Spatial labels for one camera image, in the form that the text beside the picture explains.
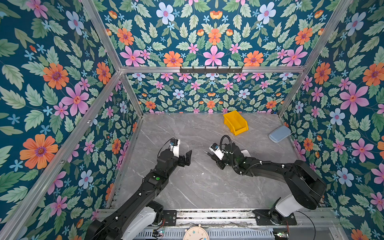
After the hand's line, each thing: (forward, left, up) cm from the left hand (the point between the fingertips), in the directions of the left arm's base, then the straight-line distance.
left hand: (186, 146), depth 79 cm
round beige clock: (-37, -4, -16) cm, 40 cm away
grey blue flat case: (+17, -65, -17) cm, 70 cm away
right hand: (0, -15, -11) cm, 19 cm away
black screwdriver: (+1, -12, -9) cm, 15 cm away
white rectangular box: (+1, -36, -13) cm, 38 cm away
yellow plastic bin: (+30, -36, -18) cm, 50 cm away
